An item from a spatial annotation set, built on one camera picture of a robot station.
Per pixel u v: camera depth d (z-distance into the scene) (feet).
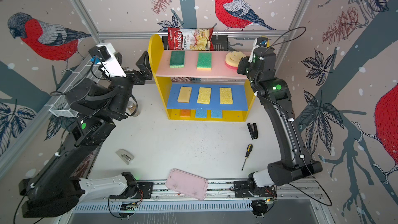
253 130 3.03
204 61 2.39
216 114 3.30
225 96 3.03
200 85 3.20
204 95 3.04
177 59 2.43
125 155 2.74
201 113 3.27
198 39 2.86
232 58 2.34
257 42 1.75
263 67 1.43
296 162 1.26
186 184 2.39
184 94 3.04
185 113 3.30
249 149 2.80
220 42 2.92
